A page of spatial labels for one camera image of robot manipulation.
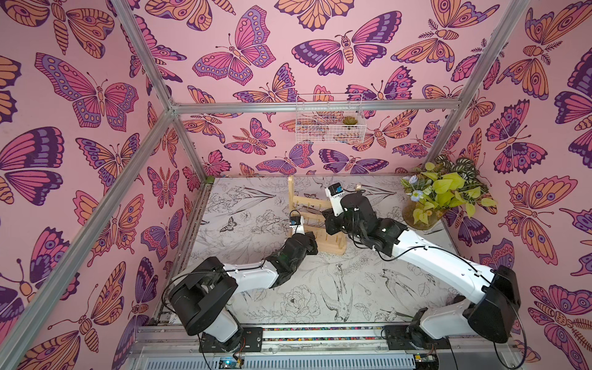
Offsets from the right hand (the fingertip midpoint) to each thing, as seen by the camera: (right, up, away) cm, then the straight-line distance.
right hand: (325, 210), depth 77 cm
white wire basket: (+4, +37, +20) cm, 42 cm away
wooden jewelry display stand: (-3, -2, +30) cm, 30 cm away
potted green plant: (+45, +9, +5) cm, 46 cm away
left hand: (-2, -9, +10) cm, 13 cm away
